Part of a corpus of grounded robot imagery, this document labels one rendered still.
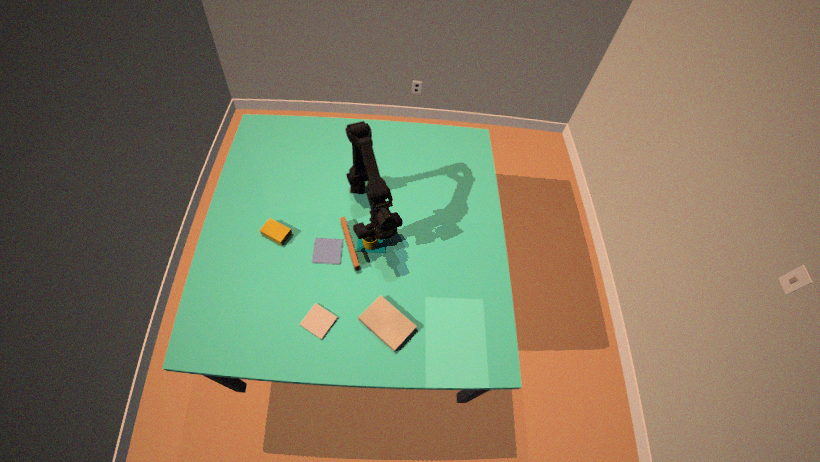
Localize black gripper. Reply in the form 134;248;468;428
353;210;403;241

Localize orange-yellow rectangular block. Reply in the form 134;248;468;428
260;218;292;245

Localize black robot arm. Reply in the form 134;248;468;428
346;121;397;240

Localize tan flat square pad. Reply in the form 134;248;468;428
300;303;338;339

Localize tan rectangular block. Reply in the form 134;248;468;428
358;295;417;352

